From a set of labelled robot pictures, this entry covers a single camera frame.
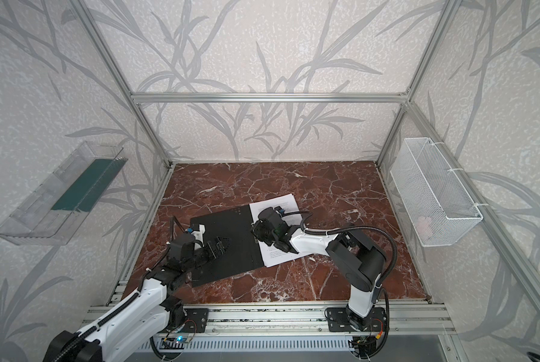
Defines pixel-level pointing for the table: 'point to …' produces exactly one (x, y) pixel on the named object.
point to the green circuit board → (173, 343)
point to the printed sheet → (272, 255)
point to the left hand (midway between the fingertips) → (228, 238)
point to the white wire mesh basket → (440, 210)
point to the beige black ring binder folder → (243, 252)
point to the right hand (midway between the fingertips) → (249, 221)
